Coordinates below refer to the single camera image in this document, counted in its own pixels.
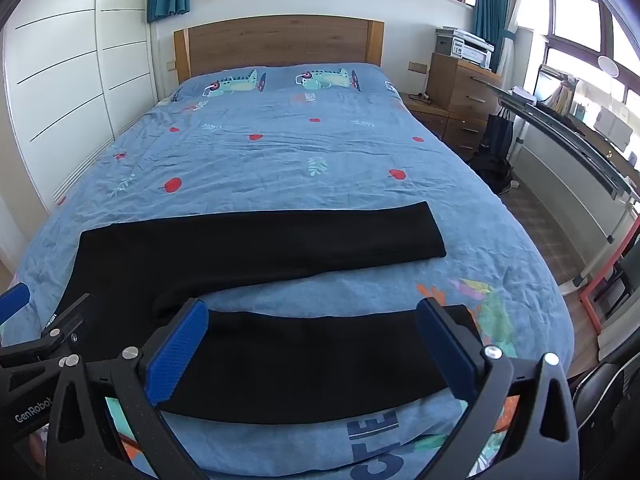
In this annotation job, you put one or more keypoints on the wooden nightstand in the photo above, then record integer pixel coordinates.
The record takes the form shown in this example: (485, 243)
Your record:
(425, 112)

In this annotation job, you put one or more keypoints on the black backpack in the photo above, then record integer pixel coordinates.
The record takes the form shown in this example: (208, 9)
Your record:
(492, 172)

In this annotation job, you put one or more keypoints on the black office chair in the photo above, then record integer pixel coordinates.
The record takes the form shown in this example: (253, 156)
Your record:
(605, 410)

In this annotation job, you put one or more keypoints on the wooden headboard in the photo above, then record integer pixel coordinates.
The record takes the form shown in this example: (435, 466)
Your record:
(280, 42)

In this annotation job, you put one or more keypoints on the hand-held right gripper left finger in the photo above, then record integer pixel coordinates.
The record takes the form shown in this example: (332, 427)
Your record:
(175, 355)

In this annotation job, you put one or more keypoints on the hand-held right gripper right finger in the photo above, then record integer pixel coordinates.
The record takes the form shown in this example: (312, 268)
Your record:
(445, 355)

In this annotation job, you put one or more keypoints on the black pants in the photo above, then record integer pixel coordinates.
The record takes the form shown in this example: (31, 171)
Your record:
(250, 245)

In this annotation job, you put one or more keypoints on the white printer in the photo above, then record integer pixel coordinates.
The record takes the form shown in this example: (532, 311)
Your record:
(462, 47)

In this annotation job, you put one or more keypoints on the wooden dresser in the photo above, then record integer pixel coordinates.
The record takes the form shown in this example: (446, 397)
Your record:
(462, 90)

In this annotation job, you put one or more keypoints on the bed with blue printed sheet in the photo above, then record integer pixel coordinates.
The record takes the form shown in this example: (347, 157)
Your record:
(300, 150)

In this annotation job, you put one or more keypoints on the white wardrobe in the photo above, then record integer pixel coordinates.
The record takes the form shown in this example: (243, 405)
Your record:
(60, 60)

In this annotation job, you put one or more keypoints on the round white lamp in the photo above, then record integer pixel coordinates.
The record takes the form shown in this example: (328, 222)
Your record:
(612, 66)

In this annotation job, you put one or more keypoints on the grey desk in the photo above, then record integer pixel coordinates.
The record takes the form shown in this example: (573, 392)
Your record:
(575, 137)

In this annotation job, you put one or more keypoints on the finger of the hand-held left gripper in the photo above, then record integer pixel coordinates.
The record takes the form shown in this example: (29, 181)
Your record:
(65, 317)
(12, 302)

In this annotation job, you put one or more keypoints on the white power strip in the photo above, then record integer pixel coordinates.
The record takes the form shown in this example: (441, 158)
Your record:
(421, 97)

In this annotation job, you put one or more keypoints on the dark tote bag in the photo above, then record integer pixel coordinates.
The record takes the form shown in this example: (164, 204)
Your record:
(497, 135)

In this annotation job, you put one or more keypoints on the red metal frame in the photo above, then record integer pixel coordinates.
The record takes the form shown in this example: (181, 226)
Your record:
(595, 285)

